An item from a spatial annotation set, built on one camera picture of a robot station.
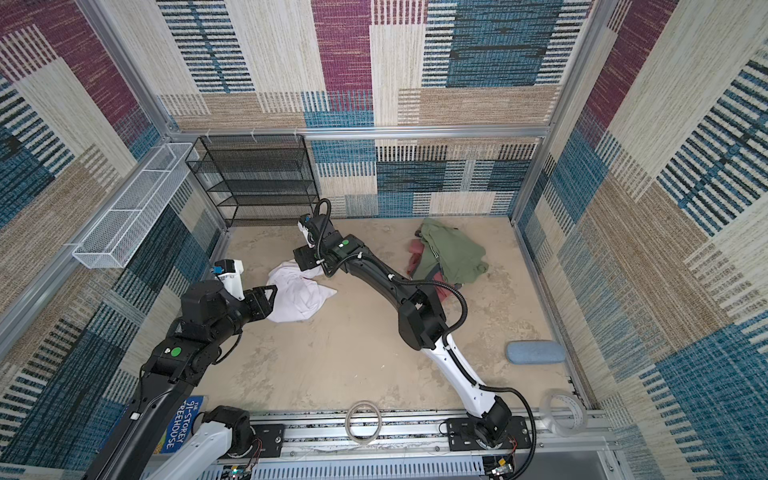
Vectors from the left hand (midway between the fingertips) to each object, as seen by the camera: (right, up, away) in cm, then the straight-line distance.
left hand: (270, 284), depth 73 cm
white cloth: (0, -6, +21) cm, 22 cm away
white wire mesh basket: (-36, +11, -1) cm, 38 cm away
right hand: (+4, +7, +20) cm, 21 cm away
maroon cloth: (+38, +9, +35) cm, 53 cm away
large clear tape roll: (+74, -33, +6) cm, 81 cm away
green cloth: (+51, +6, +25) cm, 58 cm away
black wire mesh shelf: (-19, +33, +37) cm, 53 cm away
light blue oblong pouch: (+66, -20, +11) cm, 70 cm away
